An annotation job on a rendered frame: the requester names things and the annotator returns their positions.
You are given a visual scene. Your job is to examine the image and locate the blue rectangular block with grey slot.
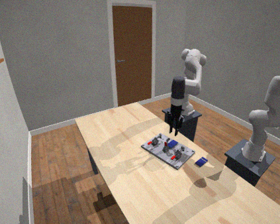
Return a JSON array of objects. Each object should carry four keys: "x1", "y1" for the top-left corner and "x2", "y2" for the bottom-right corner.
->
[{"x1": 195, "y1": 157, "x2": 208, "y2": 167}]

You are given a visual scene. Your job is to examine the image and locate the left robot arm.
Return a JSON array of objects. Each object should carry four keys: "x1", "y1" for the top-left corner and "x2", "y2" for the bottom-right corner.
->
[{"x1": 241, "y1": 76, "x2": 280, "y2": 162}]

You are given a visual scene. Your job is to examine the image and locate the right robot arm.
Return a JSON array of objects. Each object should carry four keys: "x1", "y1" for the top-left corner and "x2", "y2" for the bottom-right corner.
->
[{"x1": 170, "y1": 49, "x2": 207, "y2": 116}]

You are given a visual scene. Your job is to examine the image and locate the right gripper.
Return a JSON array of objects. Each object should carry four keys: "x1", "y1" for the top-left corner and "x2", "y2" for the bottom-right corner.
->
[{"x1": 167, "y1": 104, "x2": 184, "y2": 136}]

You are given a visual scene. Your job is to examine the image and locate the blue flat plate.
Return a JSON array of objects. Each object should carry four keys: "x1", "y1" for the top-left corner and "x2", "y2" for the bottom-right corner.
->
[{"x1": 168, "y1": 140, "x2": 178, "y2": 148}]

